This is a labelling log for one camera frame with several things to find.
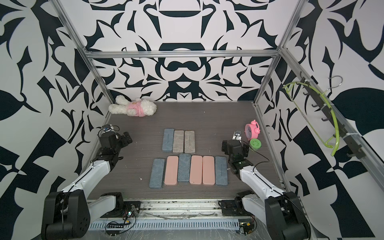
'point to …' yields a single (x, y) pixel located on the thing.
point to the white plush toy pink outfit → (134, 107)
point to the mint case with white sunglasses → (184, 168)
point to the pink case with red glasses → (171, 171)
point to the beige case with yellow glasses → (189, 141)
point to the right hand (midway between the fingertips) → (234, 140)
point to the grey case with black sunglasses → (178, 141)
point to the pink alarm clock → (252, 130)
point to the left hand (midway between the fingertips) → (118, 133)
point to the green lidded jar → (255, 143)
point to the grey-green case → (168, 136)
